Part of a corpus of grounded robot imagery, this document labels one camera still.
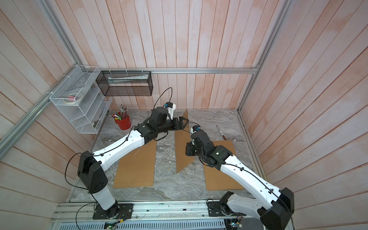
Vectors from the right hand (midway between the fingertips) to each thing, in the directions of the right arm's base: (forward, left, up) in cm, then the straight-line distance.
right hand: (186, 144), depth 76 cm
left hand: (+10, +2, +6) cm, 12 cm away
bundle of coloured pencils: (+28, +47, -7) cm, 55 cm away
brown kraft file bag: (-7, +30, -18) cm, 36 cm away
